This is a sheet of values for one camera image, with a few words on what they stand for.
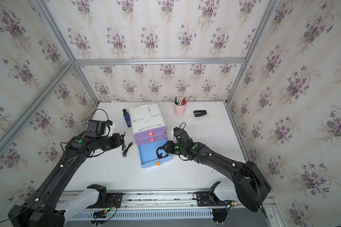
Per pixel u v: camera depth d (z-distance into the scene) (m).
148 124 0.79
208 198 0.66
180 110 1.09
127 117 1.09
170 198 0.75
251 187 0.41
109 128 0.61
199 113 1.11
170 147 0.71
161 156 0.88
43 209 0.37
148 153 0.89
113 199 0.73
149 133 0.78
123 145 0.75
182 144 0.63
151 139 0.84
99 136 0.60
